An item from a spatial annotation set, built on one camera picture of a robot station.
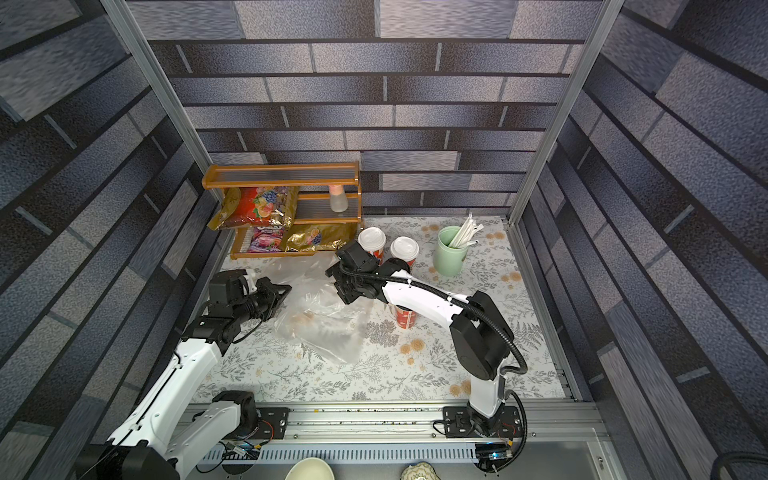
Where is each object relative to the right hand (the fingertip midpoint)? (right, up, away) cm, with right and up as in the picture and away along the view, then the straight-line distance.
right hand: (323, 279), depth 83 cm
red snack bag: (-24, +22, +12) cm, 35 cm away
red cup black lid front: (+23, -11, -2) cm, 26 cm away
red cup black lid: (+21, +4, +4) cm, 22 cm away
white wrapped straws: (+43, +13, +11) cm, 46 cm away
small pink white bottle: (+2, +25, +14) cm, 29 cm away
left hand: (-7, -1, -4) cm, 8 cm away
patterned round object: (+26, -42, -16) cm, 52 cm away
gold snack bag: (-11, +12, +24) cm, 29 cm away
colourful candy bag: (-27, +12, +26) cm, 39 cm away
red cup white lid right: (+24, +8, +6) cm, 26 cm away
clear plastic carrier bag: (-5, -12, +9) cm, 16 cm away
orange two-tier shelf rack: (-11, +24, +28) cm, 38 cm away
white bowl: (+1, -41, -17) cm, 44 cm away
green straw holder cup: (+39, +4, +15) cm, 42 cm away
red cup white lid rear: (+14, +11, +7) cm, 19 cm away
